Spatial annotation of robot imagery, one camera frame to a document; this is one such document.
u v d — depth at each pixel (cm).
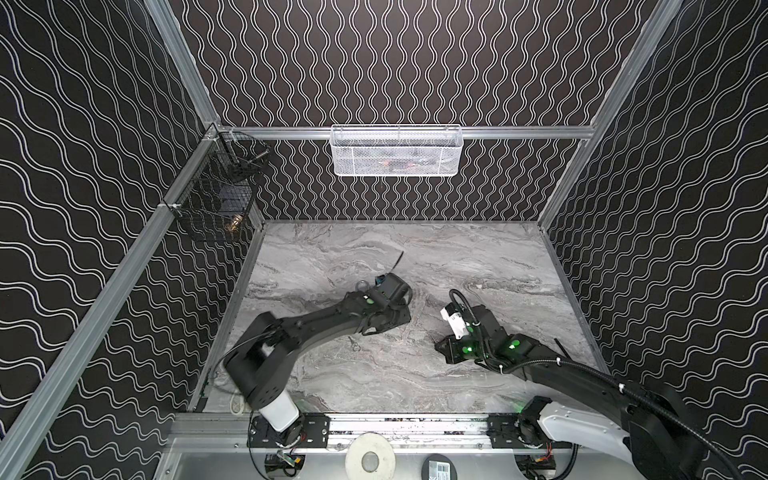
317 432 73
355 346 89
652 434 40
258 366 44
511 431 74
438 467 69
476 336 64
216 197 92
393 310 74
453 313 75
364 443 73
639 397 43
